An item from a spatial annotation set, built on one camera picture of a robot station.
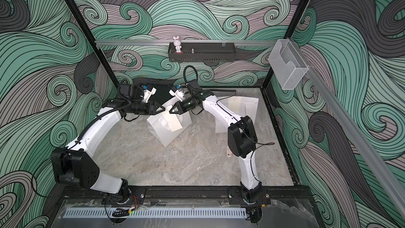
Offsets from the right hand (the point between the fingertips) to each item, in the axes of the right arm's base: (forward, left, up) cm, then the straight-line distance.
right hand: (169, 113), depth 81 cm
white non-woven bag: (-6, +5, -3) cm, 8 cm away
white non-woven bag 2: (-18, -24, +16) cm, 34 cm away
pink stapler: (-15, -32, -18) cm, 40 cm away
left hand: (+1, +3, +4) cm, 5 cm away
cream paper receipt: (-4, -2, -3) cm, 5 cm away
